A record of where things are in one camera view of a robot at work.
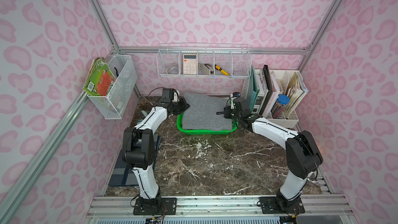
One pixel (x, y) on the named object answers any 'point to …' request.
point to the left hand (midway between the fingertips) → (188, 101)
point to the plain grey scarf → (205, 113)
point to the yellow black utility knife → (217, 68)
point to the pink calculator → (190, 64)
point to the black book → (269, 88)
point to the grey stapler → (207, 69)
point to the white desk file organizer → (273, 94)
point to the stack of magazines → (296, 87)
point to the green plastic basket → (190, 131)
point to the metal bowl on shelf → (172, 70)
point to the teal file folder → (254, 89)
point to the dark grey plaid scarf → (123, 174)
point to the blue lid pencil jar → (276, 111)
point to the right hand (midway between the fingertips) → (223, 107)
